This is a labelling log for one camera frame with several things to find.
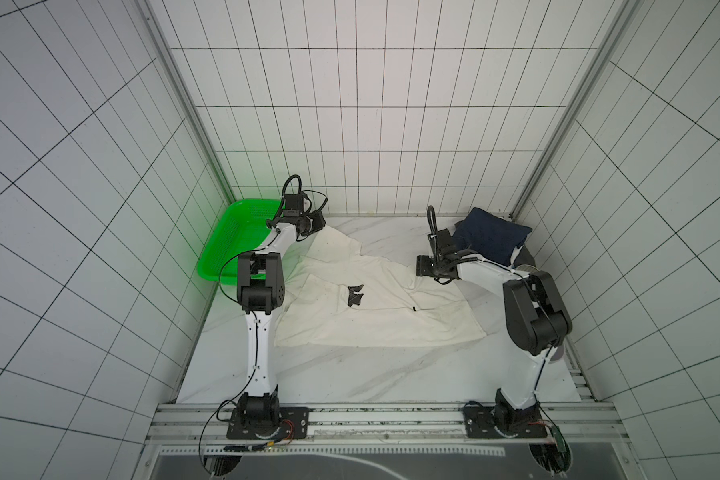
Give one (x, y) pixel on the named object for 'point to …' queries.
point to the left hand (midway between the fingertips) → (326, 224)
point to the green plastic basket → (242, 227)
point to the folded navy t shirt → (489, 234)
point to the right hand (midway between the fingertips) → (425, 265)
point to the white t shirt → (337, 296)
